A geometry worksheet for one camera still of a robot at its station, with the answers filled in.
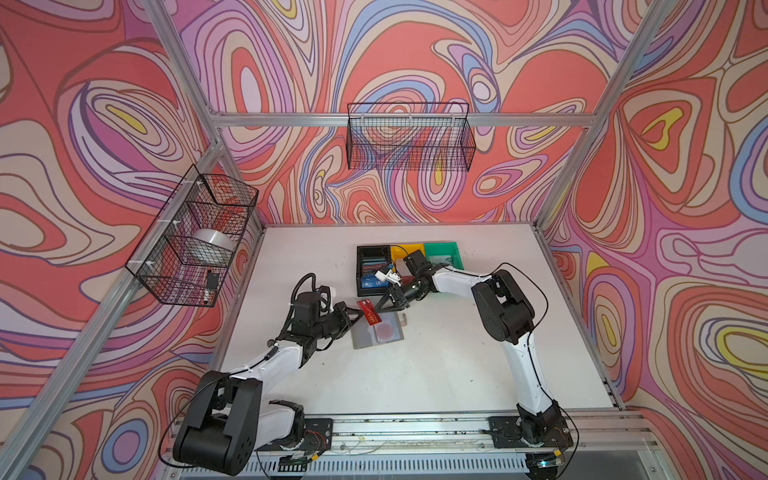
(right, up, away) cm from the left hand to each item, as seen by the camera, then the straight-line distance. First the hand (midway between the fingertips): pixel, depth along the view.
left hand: (366, 312), depth 84 cm
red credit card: (+1, -1, +4) cm, 4 cm away
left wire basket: (-43, +17, -12) cm, 48 cm away
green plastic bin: (+28, +16, +23) cm, 40 cm away
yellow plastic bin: (+10, +17, +2) cm, 20 cm away
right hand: (+4, -2, +5) cm, 6 cm away
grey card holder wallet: (-1, -8, +4) cm, 9 cm away
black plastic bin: (0, +14, +23) cm, 27 cm away
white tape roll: (-37, +21, -11) cm, 44 cm away
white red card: (+25, +15, +23) cm, 37 cm away
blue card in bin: (+1, +7, +15) cm, 17 cm away
